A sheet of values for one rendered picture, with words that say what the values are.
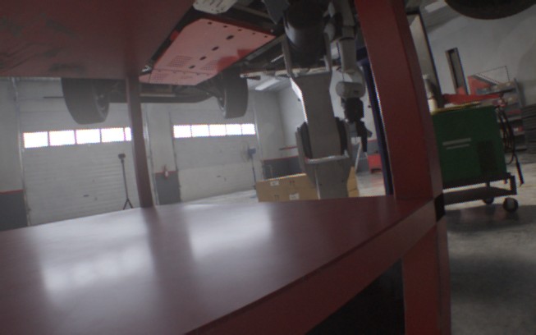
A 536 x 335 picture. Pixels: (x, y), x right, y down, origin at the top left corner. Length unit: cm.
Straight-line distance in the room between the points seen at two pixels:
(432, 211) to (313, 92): 87
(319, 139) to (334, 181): 15
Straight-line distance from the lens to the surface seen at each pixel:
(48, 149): 1015
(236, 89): 315
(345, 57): 121
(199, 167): 1131
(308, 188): 321
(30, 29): 63
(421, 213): 19
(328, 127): 99
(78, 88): 266
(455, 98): 493
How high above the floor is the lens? 52
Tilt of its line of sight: 1 degrees up
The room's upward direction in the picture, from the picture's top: 9 degrees counter-clockwise
